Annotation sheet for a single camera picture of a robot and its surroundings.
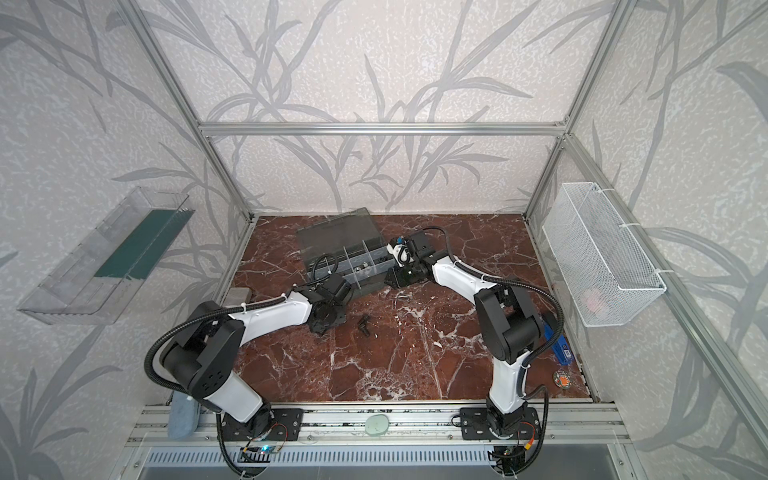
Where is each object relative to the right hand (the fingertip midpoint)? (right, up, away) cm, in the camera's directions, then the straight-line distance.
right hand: (392, 269), depth 94 cm
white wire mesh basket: (+46, +2, -32) cm, 56 cm away
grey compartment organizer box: (-17, +8, +15) cm, 24 cm away
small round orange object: (+47, -29, -13) cm, 57 cm away
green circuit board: (-32, -43, -21) cm, 58 cm away
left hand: (-16, -13, -1) cm, 20 cm away
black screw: (-9, -17, -4) cm, 19 cm away
